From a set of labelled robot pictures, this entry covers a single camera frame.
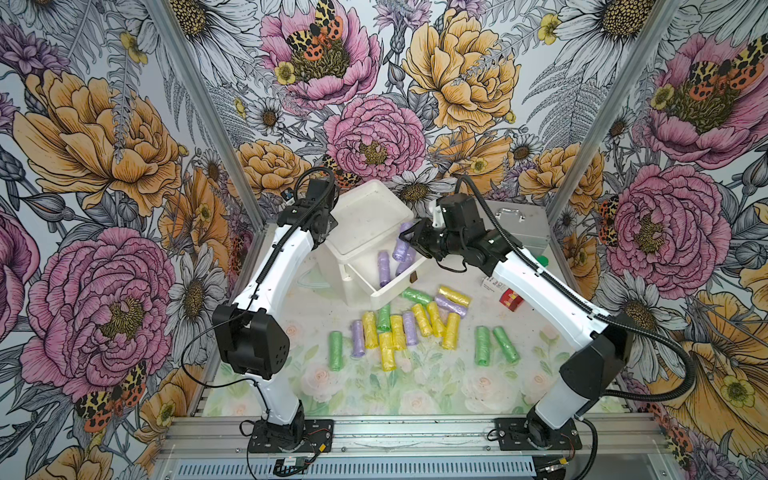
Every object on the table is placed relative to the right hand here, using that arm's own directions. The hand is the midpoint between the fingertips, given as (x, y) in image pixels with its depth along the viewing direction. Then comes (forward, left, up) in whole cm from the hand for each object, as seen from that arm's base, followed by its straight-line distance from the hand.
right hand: (400, 244), depth 75 cm
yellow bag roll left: (-6, +10, -27) cm, 29 cm away
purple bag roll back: (+2, +5, -12) cm, 13 cm away
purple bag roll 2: (-14, +13, -28) cm, 34 cm away
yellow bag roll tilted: (-8, -11, -28) cm, 31 cm away
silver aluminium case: (+22, -43, -16) cm, 51 cm away
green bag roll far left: (-15, +19, -28) cm, 37 cm away
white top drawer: (-4, +10, -7) cm, 13 cm away
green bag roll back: (+2, -5, -27) cm, 27 cm away
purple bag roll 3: (-8, -3, -29) cm, 30 cm away
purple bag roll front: (-2, 0, +1) cm, 2 cm away
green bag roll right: (-15, -23, -28) cm, 39 cm away
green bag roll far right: (-15, -30, -28) cm, 43 cm away
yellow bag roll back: (+3, -17, -28) cm, 34 cm away
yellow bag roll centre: (-10, +1, -28) cm, 30 cm away
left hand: (+9, +22, -5) cm, 25 cm away
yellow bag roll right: (-9, -15, -29) cm, 34 cm away
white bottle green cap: (+10, -47, -22) cm, 52 cm away
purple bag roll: (+4, -3, -12) cm, 13 cm away
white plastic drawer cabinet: (+16, +9, -6) cm, 19 cm away
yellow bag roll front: (-16, +5, -27) cm, 31 cm away
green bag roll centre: (-5, +5, -28) cm, 29 cm away
